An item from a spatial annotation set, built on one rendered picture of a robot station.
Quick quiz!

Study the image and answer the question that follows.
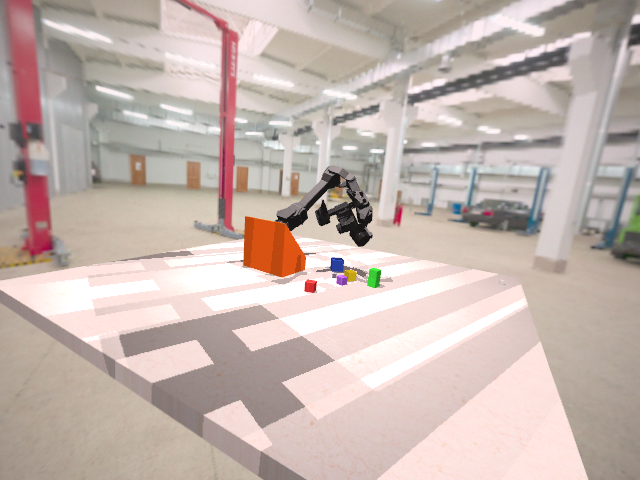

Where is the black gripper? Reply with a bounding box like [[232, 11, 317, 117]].
[[315, 189, 369, 226]]

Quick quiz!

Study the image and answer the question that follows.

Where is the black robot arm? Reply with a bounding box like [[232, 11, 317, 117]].
[[275, 165, 373, 247]]

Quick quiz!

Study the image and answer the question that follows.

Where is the blue block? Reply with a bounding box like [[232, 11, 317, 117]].
[[330, 257, 344, 272]]

